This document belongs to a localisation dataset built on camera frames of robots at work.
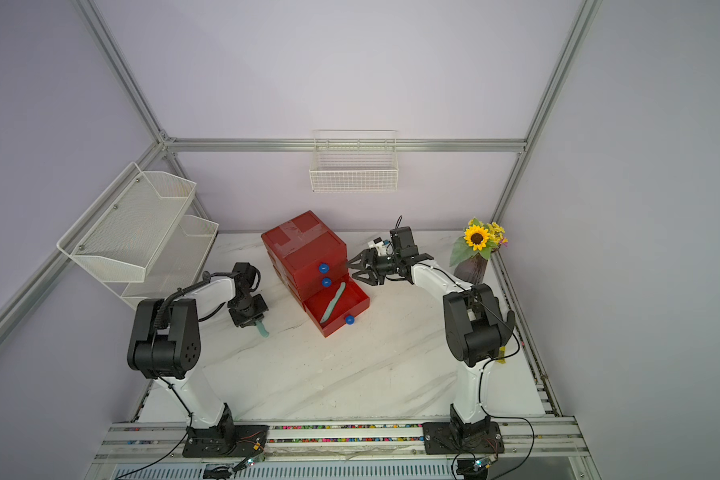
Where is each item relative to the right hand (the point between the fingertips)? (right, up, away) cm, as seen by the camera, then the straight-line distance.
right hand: (350, 272), depth 88 cm
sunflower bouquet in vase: (+36, +7, -4) cm, 37 cm away
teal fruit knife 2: (-29, -18, +6) cm, 35 cm away
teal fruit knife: (-7, -10, +11) cm, 16 cm away
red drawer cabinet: (-11, +4, -4) cm, 12 cm away
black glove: (+30, -13, -34) cm, 47 cm away
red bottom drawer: (-1, -12, +18) cm, 21 cm away
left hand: (-30, -17, +7) cm, 35 cm away
